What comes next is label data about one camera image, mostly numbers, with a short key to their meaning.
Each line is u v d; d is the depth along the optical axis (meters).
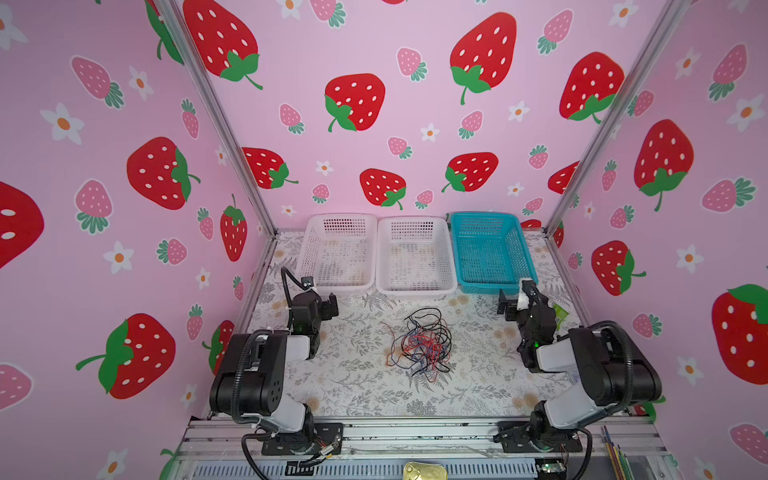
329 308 0.87
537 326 0.69
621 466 0.69
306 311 0.72
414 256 1.12
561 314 0.95
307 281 0.82
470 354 0.88
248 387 0.44
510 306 0.84
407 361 0.85
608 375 0.45
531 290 0.80
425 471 0.66
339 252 1.14
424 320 0.94
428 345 0.88
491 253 1.14
